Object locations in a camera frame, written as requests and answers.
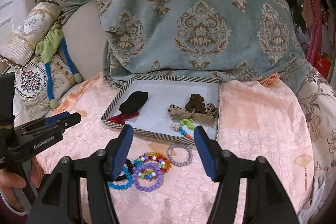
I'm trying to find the beige upholstered headboard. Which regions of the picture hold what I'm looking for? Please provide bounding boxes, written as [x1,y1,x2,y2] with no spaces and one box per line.
[62,0,107,80]

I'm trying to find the black hair tie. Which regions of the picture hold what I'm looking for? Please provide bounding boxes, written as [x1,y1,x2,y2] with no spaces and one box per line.
[115,158,134,183]

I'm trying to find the floral beige bed sheet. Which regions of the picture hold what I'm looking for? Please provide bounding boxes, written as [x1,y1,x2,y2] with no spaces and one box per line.
[297,67,335,223]

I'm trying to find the green blue flower bead bracelet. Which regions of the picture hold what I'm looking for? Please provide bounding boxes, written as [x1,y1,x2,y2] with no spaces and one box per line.
[168,118,197,139]

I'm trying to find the teal damask blanket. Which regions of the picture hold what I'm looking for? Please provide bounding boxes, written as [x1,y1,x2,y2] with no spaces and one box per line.
[49,0,309,92]

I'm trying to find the green blue plush toy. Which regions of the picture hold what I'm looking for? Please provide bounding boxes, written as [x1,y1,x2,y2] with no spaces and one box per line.
[35,23,83,109]

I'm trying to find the person's left hand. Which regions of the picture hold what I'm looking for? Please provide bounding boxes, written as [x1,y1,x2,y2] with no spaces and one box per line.
[1,157,45,213]

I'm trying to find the beige embroidered bolster pillow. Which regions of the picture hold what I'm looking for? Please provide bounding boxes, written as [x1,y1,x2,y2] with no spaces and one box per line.
[1,2,61,68]

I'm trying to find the purple bead bracelet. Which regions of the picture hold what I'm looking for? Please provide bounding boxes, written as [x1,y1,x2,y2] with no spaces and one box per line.
[131,162,165,192]

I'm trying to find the leopard print burlap bow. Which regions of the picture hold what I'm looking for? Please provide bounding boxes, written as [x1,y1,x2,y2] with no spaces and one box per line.
[167,103,218,126]

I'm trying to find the red velvet hair bow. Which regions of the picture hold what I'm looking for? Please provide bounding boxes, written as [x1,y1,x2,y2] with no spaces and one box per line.
[108,111,139,125]

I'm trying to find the pink quilted bedspread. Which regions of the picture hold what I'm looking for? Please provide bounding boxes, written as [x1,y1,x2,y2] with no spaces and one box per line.
[38,75,313,223]

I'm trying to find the hanging red clothes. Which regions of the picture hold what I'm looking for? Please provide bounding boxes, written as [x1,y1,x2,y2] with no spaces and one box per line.
[302,0,335,79]

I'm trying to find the chevron striped box tray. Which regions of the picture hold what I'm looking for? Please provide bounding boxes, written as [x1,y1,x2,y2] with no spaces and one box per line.
[101,75,219,145]

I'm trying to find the lilac spiral hair tie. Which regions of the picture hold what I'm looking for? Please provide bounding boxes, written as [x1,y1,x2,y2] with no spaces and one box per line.
[167,143,194,168]

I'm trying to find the black velvet hair bow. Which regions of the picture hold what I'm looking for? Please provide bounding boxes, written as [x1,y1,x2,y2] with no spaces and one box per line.
[119,91,149,114]

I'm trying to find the floral embroidered cushion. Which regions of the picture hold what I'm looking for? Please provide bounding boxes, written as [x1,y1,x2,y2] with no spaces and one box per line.
[8,54,75,126]

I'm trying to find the brown scrunchie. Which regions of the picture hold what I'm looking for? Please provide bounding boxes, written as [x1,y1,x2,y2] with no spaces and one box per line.
[185,94,205,113]

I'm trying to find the rainbow bead bracelet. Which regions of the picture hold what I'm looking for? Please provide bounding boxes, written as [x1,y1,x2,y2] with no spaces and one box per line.
[133,151,173,172]

